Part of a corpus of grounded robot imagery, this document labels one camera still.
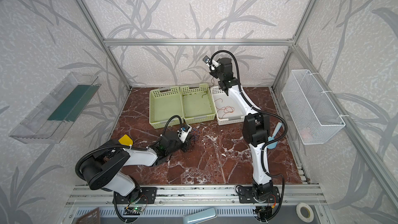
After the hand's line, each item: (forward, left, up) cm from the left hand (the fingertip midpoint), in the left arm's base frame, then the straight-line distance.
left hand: (192, 137), depth 89 cm
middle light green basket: (+29, -1, -6) cm, 29 cm away
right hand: (+36, -13, +29) cm, 48 cm away
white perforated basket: (+17, -29, -4) cm, 34 cm away
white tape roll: (-36, -50, -3) cm, 62 cm away
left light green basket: (+26, +22, -2) cm, 34 cm away
